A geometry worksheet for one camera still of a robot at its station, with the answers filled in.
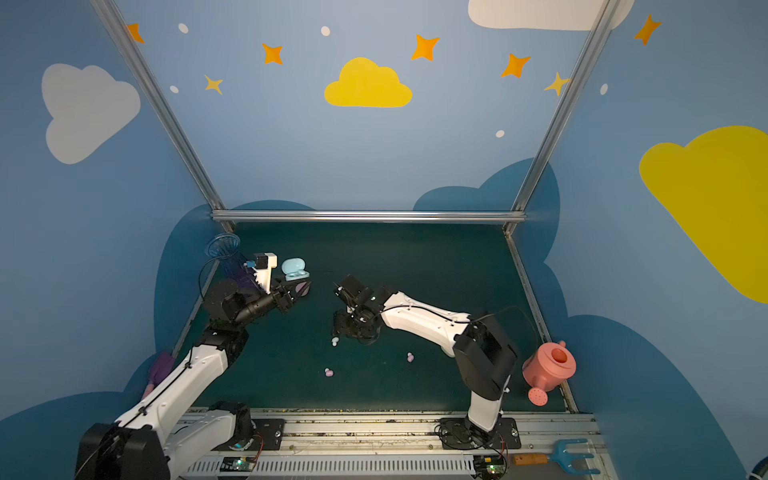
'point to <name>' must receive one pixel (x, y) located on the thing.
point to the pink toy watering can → (552, 364)
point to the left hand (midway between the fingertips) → (311, 279)
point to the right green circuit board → (489, 466)
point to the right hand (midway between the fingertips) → (343, 330)
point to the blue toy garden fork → (559, 455)
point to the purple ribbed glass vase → (225, 248)
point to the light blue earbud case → (294, 269)
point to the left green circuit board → (237, 464)
